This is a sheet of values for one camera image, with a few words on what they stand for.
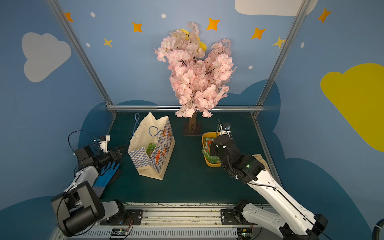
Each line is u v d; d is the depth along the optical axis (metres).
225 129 0.57
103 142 0.75
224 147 0.47
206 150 0.94
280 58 0.88
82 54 0.86
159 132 0.74
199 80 0.71
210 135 1.02
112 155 0.73
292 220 0.38
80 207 0.44
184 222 0.74
